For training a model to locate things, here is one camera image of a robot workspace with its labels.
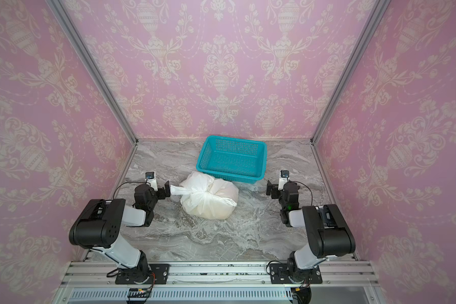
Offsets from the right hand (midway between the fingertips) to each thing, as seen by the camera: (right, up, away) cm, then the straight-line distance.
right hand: (279, 180), depth 94 cm
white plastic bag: (-35, -6, -13) cm, 37 cm away
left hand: (-60, -2, +2) cm, 61 cm away
